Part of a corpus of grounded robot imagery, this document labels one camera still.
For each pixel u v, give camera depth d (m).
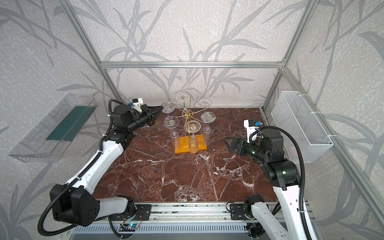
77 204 0.39
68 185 0.40
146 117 0.66
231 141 1.02
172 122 0.69
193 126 0.68
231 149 0.55
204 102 0.79
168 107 0.74
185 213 0.75
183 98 0.79
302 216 0.37
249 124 0.56
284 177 0.41
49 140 0.63
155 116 0.68
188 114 0.75
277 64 0.94
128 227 0.72
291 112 0.69
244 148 0.55
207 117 0.71
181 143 0.84
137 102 0.70
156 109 0.72
